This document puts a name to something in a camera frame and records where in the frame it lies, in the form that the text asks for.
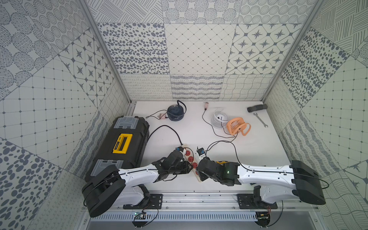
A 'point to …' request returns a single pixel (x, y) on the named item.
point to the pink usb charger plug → (206, 105)
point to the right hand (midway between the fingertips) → (199, 168)
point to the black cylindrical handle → (257, 108)
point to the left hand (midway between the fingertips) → (191, 163)
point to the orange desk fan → (236, 124)
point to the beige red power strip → (192, 158)
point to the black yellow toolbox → (123, 145)
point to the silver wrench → (256, 114)
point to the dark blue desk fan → (175, 112)
